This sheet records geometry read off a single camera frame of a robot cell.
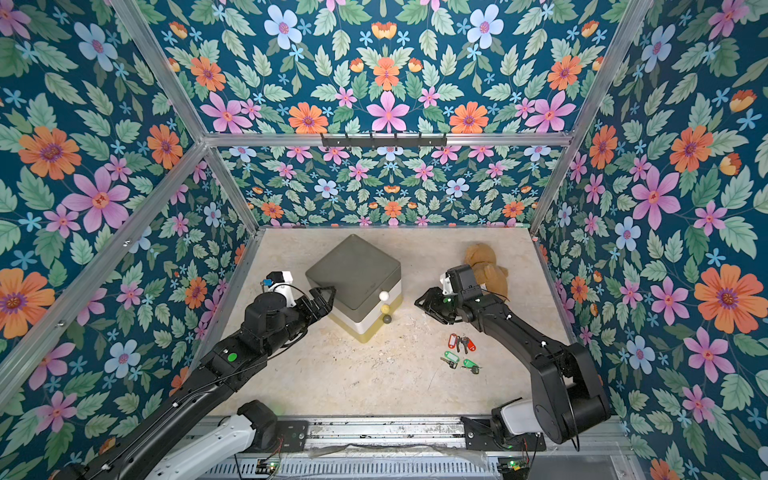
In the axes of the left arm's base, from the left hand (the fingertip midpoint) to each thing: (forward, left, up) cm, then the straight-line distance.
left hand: (332, 295), depth 72 cm
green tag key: (-10, -31, -24) cm, 40 cm away
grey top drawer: (-3, -6, -6) cm, 9 cm away
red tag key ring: (-4, -32, -25) cm, 41 cm away
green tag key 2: (-11, -36, -25) cm, 45 cm away
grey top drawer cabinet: (+9, -6, -3) cm, 11 cm away
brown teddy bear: (+21, -46, -16) cm, 53 cm away
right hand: (+3, -22, -13) cm, 26 cm away
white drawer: (-2, -7, -12) cm, 14 cm away
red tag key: (-5, -37, -24) cm, 44 cm away
